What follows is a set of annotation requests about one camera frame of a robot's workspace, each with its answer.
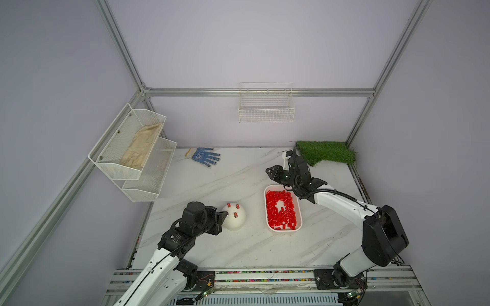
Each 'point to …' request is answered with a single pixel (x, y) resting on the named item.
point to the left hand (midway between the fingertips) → (228, 211)
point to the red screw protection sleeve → (237, 206)
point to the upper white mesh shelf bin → (122, 152)
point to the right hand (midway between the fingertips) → (268, 172)
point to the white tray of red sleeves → (282, 211)
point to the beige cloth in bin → (140, 145)
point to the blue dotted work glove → (201, 155)
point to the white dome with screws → (236, 218)
